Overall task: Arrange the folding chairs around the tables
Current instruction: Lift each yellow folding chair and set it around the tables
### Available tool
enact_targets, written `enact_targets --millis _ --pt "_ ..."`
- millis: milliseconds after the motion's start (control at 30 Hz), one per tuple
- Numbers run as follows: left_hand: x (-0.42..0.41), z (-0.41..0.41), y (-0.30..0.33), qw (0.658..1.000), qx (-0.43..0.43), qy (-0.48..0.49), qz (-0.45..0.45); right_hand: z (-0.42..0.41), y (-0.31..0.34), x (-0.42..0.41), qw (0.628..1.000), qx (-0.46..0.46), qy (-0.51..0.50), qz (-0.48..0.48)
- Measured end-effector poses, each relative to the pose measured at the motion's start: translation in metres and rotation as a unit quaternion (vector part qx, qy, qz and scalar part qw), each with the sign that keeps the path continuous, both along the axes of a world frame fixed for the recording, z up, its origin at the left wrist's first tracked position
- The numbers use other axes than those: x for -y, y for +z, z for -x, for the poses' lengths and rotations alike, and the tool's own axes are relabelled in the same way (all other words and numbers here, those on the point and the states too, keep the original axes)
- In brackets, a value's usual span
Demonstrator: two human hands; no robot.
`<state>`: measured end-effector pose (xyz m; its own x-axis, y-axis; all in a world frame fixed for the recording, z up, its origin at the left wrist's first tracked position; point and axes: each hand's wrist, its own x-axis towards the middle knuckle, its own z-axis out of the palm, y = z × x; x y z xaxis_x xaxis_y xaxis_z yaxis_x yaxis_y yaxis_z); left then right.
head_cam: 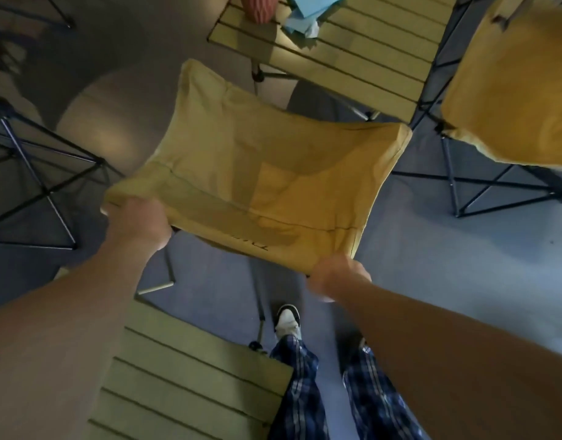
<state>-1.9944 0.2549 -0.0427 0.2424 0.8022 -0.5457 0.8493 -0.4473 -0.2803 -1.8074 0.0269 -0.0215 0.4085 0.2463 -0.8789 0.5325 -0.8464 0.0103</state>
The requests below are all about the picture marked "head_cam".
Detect person's right hand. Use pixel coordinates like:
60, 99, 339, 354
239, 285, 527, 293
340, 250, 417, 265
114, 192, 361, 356
306, 254, 373, 304

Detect person's left hand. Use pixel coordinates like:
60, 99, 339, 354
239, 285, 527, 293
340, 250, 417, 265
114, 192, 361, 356
99, 196, 174, 256

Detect person's left forearm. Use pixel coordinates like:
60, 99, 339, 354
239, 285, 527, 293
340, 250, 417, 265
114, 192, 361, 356
0, 233, 161, 440

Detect person's right forearm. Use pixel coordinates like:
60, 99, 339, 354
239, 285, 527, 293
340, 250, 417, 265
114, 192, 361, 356
329, 277, 562, 440

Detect person's left shoe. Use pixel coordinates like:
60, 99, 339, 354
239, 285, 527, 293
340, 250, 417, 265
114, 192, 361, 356
274, 304, 302, 340

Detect slatted folding table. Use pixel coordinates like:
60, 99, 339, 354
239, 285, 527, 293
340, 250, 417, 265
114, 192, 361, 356
86, 249, 294, 440
206, 0, 460, 125

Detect blue plaid trousers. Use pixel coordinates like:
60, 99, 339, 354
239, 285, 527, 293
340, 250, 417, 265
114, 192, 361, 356
267, 334, 424, 440

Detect red ribbed cup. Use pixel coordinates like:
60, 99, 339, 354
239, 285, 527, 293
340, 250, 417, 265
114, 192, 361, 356
239, 0, 281, 25

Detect blue paper on table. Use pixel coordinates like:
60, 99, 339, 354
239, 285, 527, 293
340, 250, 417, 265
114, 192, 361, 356
280, 0, 351, 35

